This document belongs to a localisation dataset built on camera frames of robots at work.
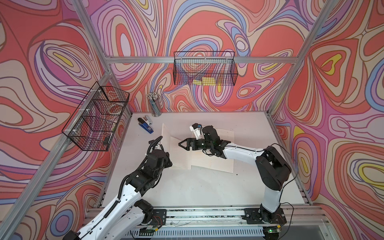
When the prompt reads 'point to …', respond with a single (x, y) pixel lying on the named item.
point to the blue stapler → (145, 125)
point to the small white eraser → (148, 120)
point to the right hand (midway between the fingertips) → (183, 147)
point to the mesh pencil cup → (154, 103)
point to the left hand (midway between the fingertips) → (170, 154)
